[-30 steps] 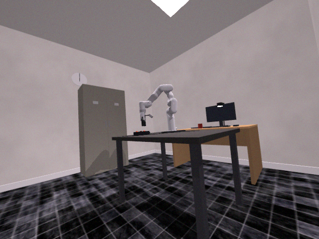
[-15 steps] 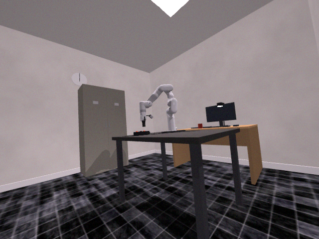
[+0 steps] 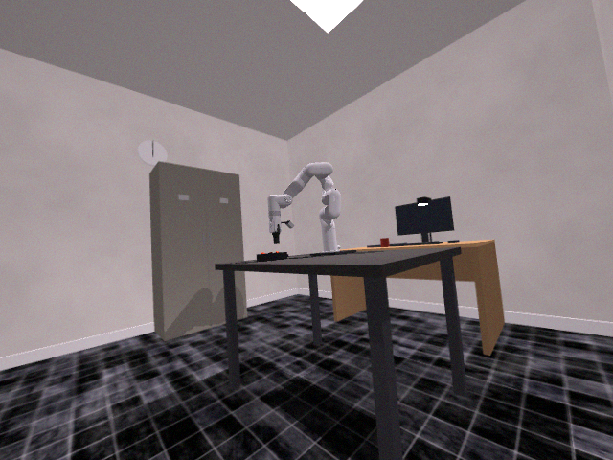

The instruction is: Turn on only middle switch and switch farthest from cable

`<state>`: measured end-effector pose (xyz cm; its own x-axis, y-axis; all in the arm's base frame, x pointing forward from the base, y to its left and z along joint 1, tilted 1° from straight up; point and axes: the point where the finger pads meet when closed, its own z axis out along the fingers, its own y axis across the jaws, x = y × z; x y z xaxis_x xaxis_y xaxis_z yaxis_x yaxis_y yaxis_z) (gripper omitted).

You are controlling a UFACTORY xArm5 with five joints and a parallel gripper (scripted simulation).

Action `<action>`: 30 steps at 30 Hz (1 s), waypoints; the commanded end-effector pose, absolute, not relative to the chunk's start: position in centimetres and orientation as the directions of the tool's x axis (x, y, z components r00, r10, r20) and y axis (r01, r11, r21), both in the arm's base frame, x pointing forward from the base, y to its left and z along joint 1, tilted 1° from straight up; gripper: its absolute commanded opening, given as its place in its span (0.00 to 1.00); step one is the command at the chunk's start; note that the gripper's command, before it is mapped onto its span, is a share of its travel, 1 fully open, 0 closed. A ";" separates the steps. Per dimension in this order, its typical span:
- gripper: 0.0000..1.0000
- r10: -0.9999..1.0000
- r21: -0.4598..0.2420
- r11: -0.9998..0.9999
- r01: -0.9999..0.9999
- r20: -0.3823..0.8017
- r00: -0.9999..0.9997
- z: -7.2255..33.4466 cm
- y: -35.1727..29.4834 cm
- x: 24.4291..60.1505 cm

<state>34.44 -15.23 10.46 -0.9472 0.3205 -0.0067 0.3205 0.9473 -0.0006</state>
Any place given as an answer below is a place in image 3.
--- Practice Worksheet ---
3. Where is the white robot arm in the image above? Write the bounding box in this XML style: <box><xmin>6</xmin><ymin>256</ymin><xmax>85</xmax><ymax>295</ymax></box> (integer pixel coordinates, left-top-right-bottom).
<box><xmin>267</xmin><ymin>163</ymin><xmax>341</xmax><ymax>253</ymax></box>

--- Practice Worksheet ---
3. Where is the black power strip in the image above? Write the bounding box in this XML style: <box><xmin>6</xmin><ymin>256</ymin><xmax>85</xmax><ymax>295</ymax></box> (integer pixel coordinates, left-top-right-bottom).
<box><xmin>257</xmin><ymin>251</ymin><xmax>288</xmax><ymax>262</ymax></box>

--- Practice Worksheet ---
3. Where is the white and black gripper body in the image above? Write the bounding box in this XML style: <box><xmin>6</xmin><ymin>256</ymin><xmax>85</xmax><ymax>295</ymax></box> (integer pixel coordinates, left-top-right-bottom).
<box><xmin>269</xmin><ymin>216</ymin><xmax>282</xmax><ymax>233</ymax></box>

